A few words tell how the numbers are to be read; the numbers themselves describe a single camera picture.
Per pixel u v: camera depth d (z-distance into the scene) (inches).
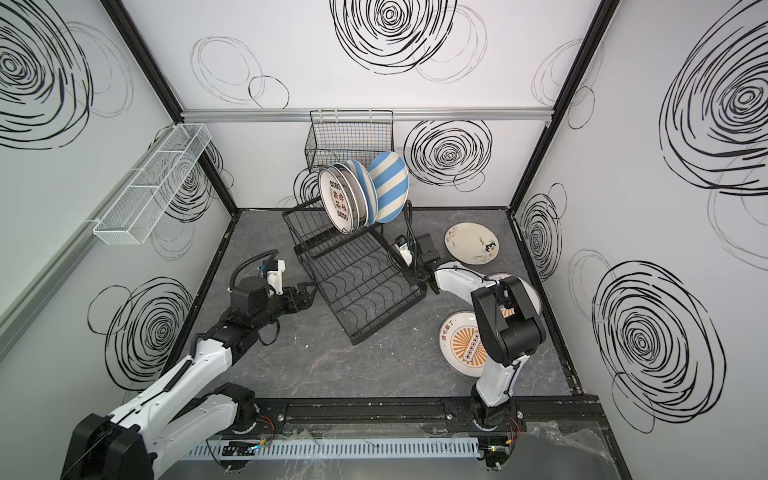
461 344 33.9
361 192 30.1
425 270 28.1
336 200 33.9
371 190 31.0
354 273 39.6
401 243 33.6
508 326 18.9
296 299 28.5
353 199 29.6
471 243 43.0
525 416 29.1
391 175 31.7
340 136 37.9
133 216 28.5
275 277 29.1
